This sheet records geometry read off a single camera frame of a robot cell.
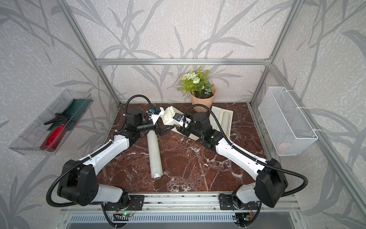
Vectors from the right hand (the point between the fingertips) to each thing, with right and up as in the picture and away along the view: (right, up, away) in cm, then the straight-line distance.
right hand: (178, 117), depth 75 cm
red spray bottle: (-50, -9, -18) cm, 54 cm away
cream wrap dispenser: (-6, 0, -3) cm, 6 cm away
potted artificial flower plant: (+11, +21, +17) cm, 30 cm away
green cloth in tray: (-50, +3, -7) cm, 51 cm away
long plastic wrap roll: (-16, -23, +12) cm, 31 cm away
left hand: (-5, -2, +2) cm, 5 cm away
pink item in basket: (+53, -15, -4) cm, 55 cm away
